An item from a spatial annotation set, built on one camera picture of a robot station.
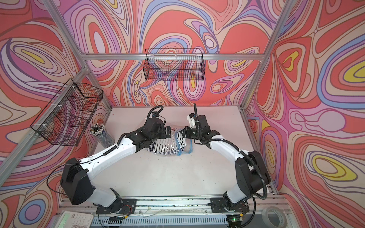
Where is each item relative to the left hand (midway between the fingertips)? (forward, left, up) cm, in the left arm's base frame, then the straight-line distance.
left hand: (166, 129), depth 82 cm
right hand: (-1, -9, -5) cm, 10 cm away
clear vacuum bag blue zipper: (-4, -14, -15) cm, 21 cm away
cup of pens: (+1, +42, -2) cm, 42 cm away
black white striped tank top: (-4, -3, -12) cm, 13 cm away
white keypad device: (-42, +46, -18) cm, 65 cm away
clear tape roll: (-41, -56, -20) cm, 72 cm away
